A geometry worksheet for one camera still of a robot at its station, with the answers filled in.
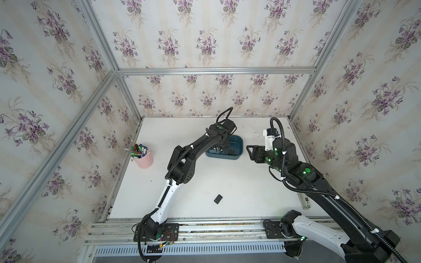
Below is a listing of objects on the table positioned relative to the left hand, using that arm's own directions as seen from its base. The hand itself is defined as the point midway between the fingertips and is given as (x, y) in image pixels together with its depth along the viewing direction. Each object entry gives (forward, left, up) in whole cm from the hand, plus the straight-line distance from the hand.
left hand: (222, 144), depth 99 cm
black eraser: (-31, +3, -6) cm, 32 cm away
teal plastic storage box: (+3, -10, -4) cm, 11 cm away
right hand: (-17, -12, +21) cm, 30 cm away
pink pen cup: (-8, +47, +2) cm, 48 cm away
